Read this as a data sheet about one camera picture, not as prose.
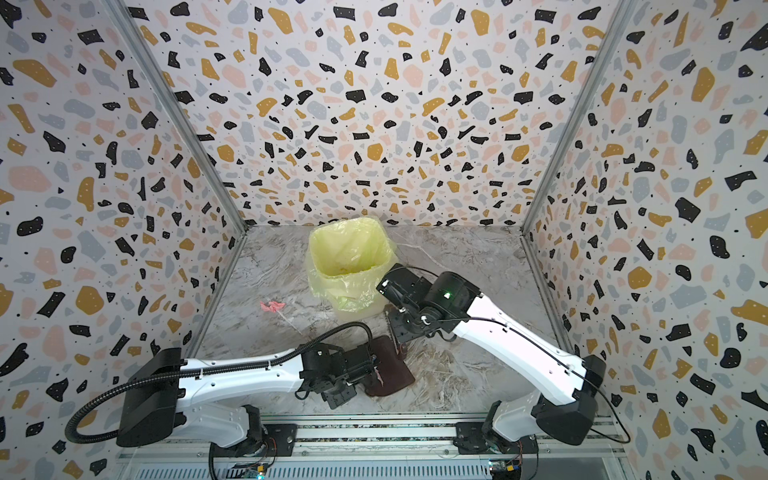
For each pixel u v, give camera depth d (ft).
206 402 1.45
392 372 2.91
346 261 3.23
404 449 2.40
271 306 3.19
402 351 2.45
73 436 1.23
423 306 1.51
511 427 1.96
